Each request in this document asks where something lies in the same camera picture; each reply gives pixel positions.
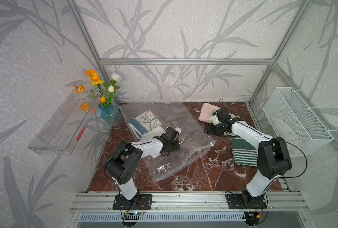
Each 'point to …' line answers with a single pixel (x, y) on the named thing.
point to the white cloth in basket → (285, 130)
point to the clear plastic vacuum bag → (185, 115)
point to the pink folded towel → (207, 109)
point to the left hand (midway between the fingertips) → (177, 146)
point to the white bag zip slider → (211, 144)
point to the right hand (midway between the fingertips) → (207, 130)
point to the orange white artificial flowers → (107, 90)
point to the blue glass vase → (111, 115)
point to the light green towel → (211, 120)
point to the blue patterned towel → (142, 123)
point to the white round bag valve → (179, 129)
